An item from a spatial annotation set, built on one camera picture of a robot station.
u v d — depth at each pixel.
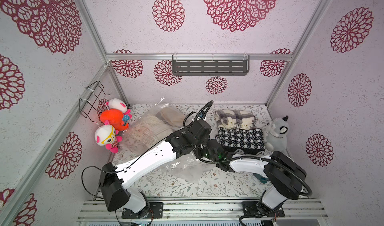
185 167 0.84
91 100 0.78
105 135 0.80
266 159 0.50
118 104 0.94
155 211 0.73
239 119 1.03
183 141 0.52
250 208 0.74
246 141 0.93
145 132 0.94
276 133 0.85
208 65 0.92
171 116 1.07
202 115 0.61
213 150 0.66
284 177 0.45
